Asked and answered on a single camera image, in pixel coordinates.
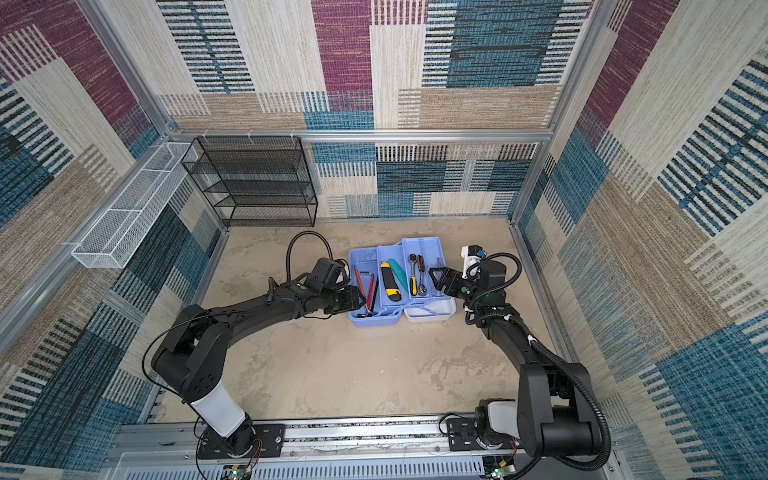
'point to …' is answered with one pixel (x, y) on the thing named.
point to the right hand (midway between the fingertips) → (436, 276)
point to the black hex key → (372, 305)
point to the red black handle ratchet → (422, 290)
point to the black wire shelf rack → (254, 181)
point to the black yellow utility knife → (392, 289)
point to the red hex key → (362, 281)
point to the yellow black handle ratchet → (414, 287)
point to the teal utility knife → (399, 273)
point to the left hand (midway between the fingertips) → (363, 298)
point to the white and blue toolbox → (397, 284)
